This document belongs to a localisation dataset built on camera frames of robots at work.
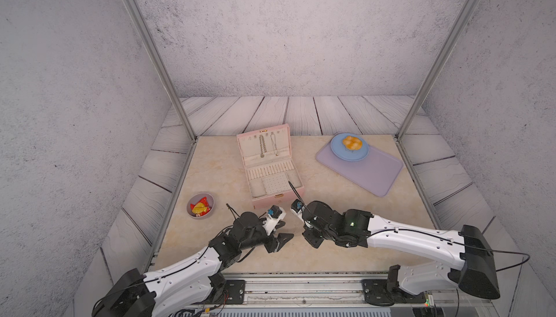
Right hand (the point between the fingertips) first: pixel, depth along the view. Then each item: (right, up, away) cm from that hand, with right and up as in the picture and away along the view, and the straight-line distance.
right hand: (306, 228), depth 75 cm
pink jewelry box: (-15, +24, +25) cm, 38 cm away
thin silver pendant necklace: (-12, +30, +23) cm, 39 cm away
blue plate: (+22, +26, +40) cm, 53 cm away
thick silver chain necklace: (-17, +31, +21) cm, 41 cm away
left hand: (-5, -2, +2) cm, 6 cm away
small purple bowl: (-45, +7, +17) cm, 49 cm away
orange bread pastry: (+28, +31, +40) cm, 58 cm away
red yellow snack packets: (-41, +3, +15) cm, 44 cm away
